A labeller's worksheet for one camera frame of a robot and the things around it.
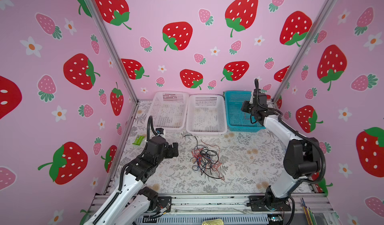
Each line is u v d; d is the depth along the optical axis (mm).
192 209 731
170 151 674
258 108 722
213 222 656
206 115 1113
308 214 701
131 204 582
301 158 471
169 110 1138
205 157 898
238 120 1078
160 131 661
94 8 728
